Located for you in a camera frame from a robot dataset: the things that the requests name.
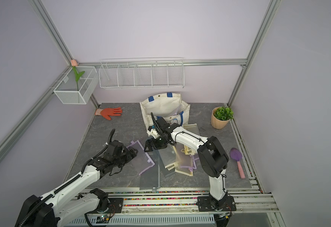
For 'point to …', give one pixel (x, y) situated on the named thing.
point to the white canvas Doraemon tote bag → (169, 105)
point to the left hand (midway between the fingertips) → (134, 155)
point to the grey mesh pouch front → (150, 178)
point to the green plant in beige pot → (221, 116)
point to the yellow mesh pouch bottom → (179, 149)
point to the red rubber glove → (107, 112)
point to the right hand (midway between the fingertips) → (149, 148)
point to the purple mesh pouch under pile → (188, 161)
